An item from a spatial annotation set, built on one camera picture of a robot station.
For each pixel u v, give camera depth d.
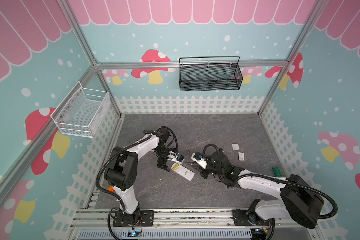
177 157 0.76
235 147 1.00
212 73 0.92
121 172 0.48
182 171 0.89
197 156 0.70
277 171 0.89
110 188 0.54
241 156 0.96
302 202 0.42
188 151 0.97
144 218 0.74
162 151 0.77
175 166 0.92
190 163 0.81
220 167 0.64
